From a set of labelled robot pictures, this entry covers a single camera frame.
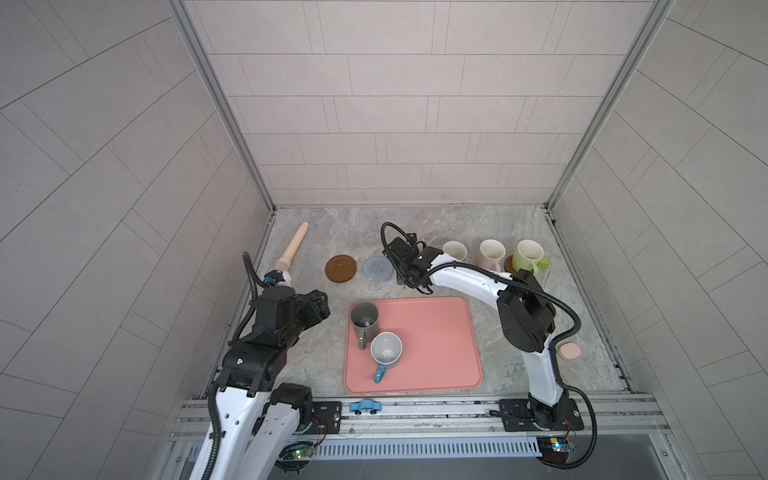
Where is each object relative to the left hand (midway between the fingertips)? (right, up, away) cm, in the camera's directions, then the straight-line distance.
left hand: (321, 295), depth 73 cm
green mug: (+60, +8, +20) cm, 64 cm away
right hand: (+22, +2, +21) cm, 30 cm away
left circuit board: (-3, -33, -7) cm, 34 cm away
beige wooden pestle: (-18, +5, +24) cm, 31 cm away
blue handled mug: (+16, -16, +8) cm, 24 cm away
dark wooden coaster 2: (-1, +3, +26) cm, 26 cm away
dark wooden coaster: (+56, +4, +26) cm, 62 cm away
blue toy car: (+11, -26, -2) cm, 28 cm away
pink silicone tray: (+23, -18, +14) cm, 32 cm away
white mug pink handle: (+48, +9, +21) cm, 53 cm away
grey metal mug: (+9, -10, +12) cm, 18 cm away
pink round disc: (+66, -17, +8) cm, 68 cm away
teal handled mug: (+37, +10, +20) cm, 43 cm away
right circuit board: (+55, -35, -5) cm, 65 cm away
